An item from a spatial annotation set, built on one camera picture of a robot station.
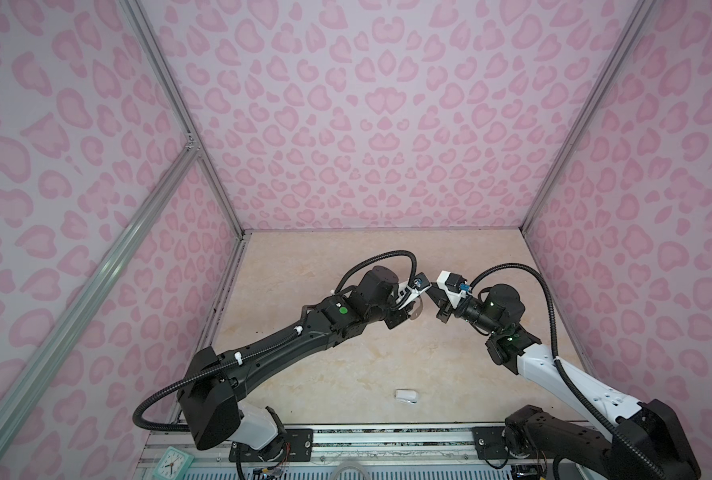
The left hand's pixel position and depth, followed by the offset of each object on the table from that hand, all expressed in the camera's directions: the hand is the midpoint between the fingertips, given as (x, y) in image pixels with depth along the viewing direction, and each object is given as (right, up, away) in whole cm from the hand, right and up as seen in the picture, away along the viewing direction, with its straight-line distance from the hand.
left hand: (411, 290), depth 74 cm
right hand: (+3, +3, -3) cm, 4 cm away
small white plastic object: (0, -28, +4) cm, 29 cm away
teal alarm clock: (-56, -39, -5) cm, 69 cm away
